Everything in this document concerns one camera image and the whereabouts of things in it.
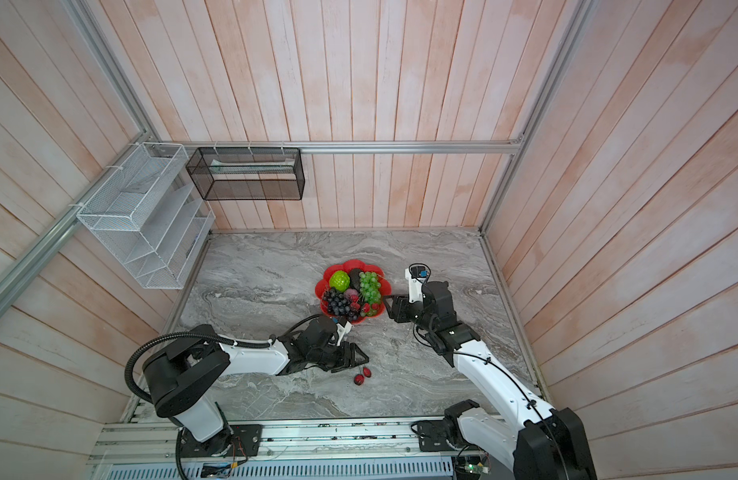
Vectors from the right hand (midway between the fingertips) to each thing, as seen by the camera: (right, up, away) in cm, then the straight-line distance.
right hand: (390, 296), depth 82 cm
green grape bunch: (-5, +1, +14) cm, 15 cm away
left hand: (-8, -20, +1) cm, 22 cm away
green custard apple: (-15, +3, +16) cm, 22 cm away
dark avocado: (-11, +4, +17) cm, 20 cm away
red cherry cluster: (-9, -23, 0) cm, 25 cm away
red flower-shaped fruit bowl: (-7, -5, +9) cm, 13 cm away
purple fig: (-12, -1, +13) cm, 18 cm away
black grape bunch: (-16, -4, +10) cm, 20 cm away
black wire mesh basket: (-49, +42, +24) cm, 69 cm away
